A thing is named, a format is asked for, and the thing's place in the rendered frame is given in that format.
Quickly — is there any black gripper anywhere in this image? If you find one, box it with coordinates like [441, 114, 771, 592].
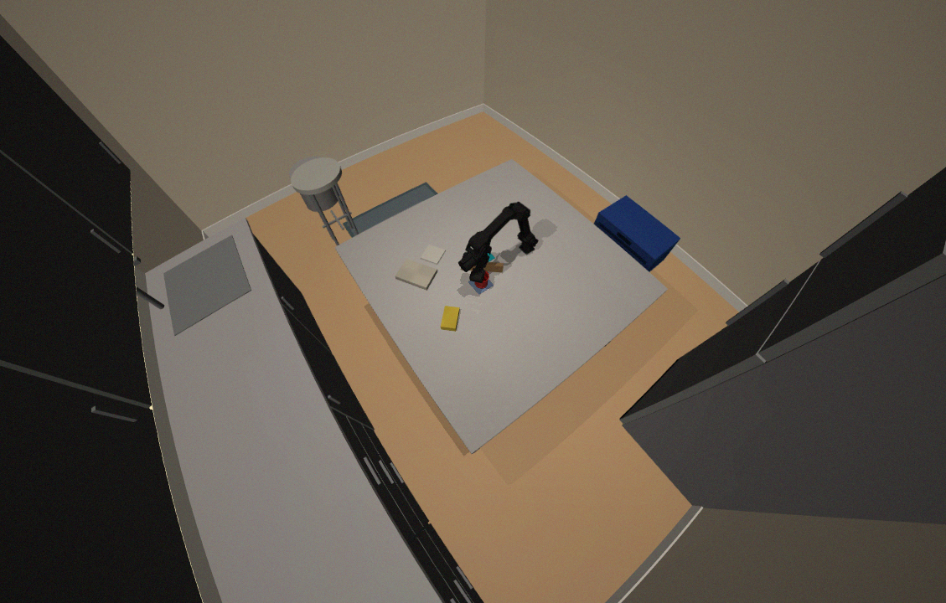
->
[469, 246, 492, 283]

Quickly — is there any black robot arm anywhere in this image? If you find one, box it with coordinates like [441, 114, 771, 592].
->
[458, 202, 538, 272]

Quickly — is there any cream flat slab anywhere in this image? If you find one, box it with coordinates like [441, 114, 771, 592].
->
[421, 245, 446, 264]

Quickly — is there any brown wooden plank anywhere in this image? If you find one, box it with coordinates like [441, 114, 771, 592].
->
[470, 262, 504, 272]

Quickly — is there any yellow rectangular block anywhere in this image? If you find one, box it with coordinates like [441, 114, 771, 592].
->
[441, 306, 460, 332]

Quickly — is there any beige flat rectangular block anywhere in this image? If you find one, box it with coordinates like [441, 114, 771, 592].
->
[395, 259, 437, 290]

